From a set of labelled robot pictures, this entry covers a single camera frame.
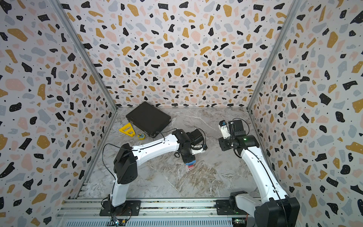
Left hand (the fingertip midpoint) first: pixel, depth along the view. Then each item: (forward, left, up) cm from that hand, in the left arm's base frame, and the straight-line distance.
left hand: (191, 157), depth 82 cm
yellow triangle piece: (+28, +47, -10) cm, 56 cm away
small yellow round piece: (+21, +36, -10) cm, 43 cm away
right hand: (+6, -18, +8) cm, 21 cm away
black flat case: (+35, +32, -4) cm, 47 cm away
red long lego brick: (-1, 0, -9) cm, 9 cm away
